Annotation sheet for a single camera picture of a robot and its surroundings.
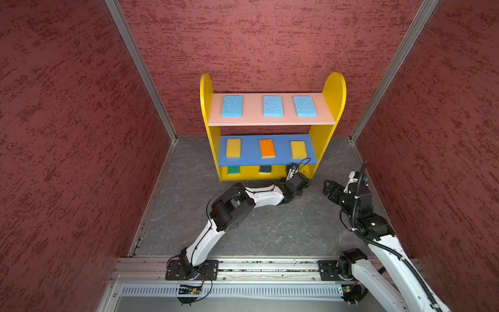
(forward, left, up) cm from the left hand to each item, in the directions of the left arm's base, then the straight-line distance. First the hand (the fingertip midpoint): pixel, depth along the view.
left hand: (294, 184), depth 96 cm
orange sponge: (+13, +14, +13) cm, 23 cm away
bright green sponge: (+9, +32, -1) cm, 33 cm away
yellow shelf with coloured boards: (+21, +19, +13) cm, 32 cm away
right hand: (-10, -11, +14) cm, 20 cm away
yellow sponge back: (+10, -1, +15) cm, 18 cm away
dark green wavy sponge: (+10, +14, -1) cm, 17 cm away
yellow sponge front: (+13, +31, +12) cm, 36 cm away
